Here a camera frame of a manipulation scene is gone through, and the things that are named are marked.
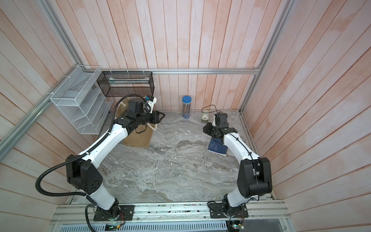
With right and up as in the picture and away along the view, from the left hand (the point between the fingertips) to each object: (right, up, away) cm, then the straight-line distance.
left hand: (163, 116), depth 82 cm
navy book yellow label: (+34, -19, +16) cm, 43 cm away
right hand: (+26, -7, +9) cm, 29 cm away
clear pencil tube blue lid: (+14, +11, +19) cm, 26 cm away
